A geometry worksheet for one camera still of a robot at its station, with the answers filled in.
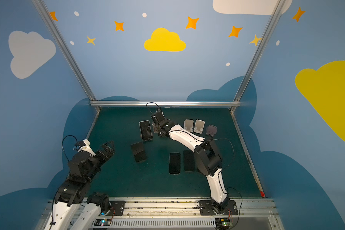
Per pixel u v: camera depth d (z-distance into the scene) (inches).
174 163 36.1
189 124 39.9
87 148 24.2
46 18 28.3
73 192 18.7
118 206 30.0
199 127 40.8
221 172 22.2
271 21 29.4
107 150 24.9
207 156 20.5
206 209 29.3
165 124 28.0
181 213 28.9
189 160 34.9
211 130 41.8
